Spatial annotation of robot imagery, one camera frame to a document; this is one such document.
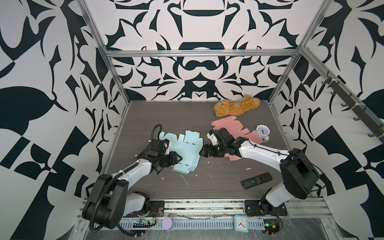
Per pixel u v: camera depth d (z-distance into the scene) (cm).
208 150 76
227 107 105
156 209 73
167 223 64
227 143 68
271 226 71
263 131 100
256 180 82
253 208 74
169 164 77
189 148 94
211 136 81
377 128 51
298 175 45
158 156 70
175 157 81
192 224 65
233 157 90
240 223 69
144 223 72
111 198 42
